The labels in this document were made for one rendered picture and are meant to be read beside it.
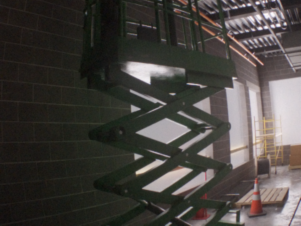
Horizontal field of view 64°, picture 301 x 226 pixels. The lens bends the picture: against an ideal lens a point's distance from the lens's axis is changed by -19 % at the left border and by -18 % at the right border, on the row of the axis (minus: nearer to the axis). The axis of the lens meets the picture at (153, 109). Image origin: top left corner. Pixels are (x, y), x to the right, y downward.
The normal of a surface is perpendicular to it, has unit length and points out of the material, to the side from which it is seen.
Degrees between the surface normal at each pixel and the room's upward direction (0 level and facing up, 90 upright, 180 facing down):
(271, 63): 90
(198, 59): 90
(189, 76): 90
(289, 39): 90
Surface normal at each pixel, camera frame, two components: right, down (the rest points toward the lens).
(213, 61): 0.62, -0.12
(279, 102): -0.57, -0.04
